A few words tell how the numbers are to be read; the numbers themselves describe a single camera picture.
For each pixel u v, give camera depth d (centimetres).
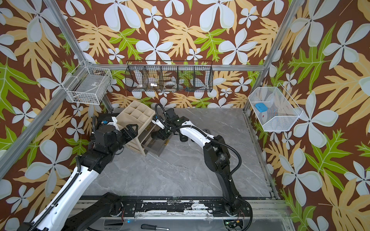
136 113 82
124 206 74
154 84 98
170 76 97
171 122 72
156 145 98
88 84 86
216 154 55
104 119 63
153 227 69
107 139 51
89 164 48
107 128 52
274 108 83
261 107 86
